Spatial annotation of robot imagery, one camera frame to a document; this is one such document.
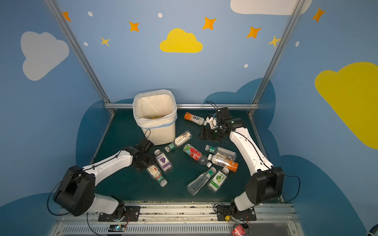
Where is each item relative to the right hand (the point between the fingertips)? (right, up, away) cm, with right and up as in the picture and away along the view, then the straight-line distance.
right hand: (206, 136), depth 81 cm
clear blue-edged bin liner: (-34, +17, +20) cm, 43 cm away
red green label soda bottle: (-5, -13, +10) cm, 17 cm away
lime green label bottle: (+7, -25, +1) cm, 26 cm away
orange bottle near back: (-6, +11, +30) cm, 33 cm away
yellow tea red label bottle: (-33, +12, +23) cm, 42 cm away
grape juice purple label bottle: (-26, -16, +10) cm, 32 cm away
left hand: (-31, -17, +7) cm, 36 cm away
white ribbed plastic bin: (-26, -1, +10) cm, 28 cm away
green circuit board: (-46, -45, -10) cm, 65 cm away
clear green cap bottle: (-5, -26, -1) cm, 27 cm away
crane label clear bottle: (-13, -2, +17) cm, 22 cm away
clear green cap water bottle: (+7, -10, +15) cm, 19 cm away
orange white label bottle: (+10, -16, +7) cm, 21 cm away
